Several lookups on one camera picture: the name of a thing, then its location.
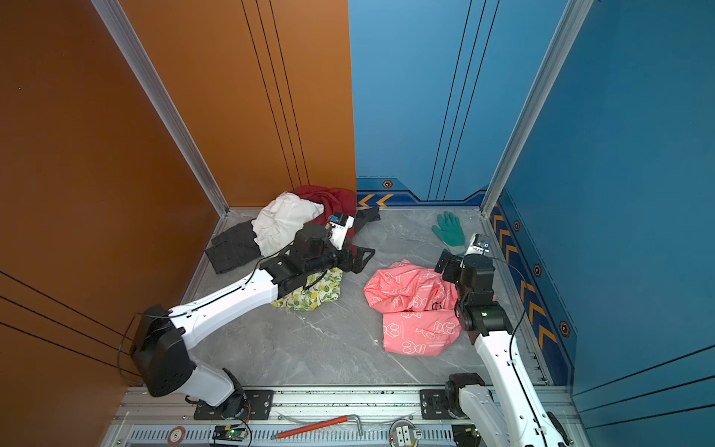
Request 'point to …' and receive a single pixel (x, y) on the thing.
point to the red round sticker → (176, 436)
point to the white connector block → (405, 434)
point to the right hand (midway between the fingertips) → (456, 253)
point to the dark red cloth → (334, 200)
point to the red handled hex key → (317, 426)
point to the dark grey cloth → (235, 247)
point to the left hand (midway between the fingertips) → (366, 244)
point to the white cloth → (280, 219)
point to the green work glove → (450, 231)
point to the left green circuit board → (226, 432)
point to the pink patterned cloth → (418, 307)
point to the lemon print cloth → (327, 289)
